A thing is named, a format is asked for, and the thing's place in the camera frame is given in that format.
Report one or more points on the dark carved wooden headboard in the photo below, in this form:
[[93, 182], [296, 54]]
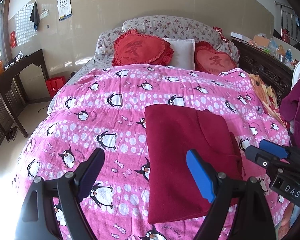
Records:
[[272, 72]]

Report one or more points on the dark cloth on wall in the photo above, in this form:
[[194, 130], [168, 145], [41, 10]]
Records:
[[35, 18]]

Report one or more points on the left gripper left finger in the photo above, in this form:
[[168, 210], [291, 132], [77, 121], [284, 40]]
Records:
[[38, 216]]

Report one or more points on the purple garment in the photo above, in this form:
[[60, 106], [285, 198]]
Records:
[[290, 111]]

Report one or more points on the pink penguin blanket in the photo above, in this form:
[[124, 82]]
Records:
[[105, 108]]

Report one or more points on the orange cartoon blanket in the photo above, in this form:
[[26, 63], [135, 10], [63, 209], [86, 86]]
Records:
[[266, 94]]

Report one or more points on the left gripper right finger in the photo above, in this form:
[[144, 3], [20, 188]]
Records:
[[252, 218]]

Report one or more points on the dark red garment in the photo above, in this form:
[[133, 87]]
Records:
[[173, 133]]

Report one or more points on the red paper wall decoration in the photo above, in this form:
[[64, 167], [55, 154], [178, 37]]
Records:
[[13, 41]]

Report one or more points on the white pillow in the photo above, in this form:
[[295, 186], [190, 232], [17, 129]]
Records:
[[183, 56]]

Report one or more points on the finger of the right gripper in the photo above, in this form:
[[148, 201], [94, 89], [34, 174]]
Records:
[[258, 156], [274, 149]]

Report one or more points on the large red heart cushion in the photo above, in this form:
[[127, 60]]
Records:
[[133, 47]]

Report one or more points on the dark wooden console table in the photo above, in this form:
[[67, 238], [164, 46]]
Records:
[[12, 74]]

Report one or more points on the red gift bag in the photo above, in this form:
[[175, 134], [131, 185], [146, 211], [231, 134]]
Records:
[[54, 85]]

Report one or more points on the small red heart cushion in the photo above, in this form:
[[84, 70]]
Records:
[[208, 60]]

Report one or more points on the eye chart wall poster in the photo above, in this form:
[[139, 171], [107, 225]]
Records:
[[64, 9]]

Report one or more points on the black slippers pair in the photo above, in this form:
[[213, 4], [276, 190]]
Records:
[[11, 133]]

